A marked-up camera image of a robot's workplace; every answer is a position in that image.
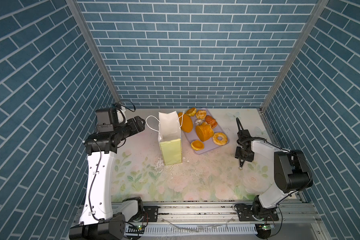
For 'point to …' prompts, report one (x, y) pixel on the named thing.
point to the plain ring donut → (223, 140)
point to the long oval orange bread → (185, 122)
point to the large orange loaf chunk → (204, 131)
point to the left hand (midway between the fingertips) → (139, 122)
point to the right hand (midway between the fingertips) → (240, 155)
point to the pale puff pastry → (201, 114)
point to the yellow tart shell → (191, 112)
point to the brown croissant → (211, 121)
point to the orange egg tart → (197, 145)
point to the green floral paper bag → (169, 138)
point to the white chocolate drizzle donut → (198, 122)
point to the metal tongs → (241, 162)
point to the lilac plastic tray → (209, 144)
